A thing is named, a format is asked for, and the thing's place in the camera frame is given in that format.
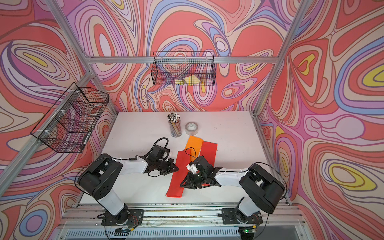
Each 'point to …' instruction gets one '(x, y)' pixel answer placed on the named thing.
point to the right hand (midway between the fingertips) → (182, 190)
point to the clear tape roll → (191, 128)
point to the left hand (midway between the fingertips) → (180, 170)
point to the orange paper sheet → (195, 144)
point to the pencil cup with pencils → (175, 122)
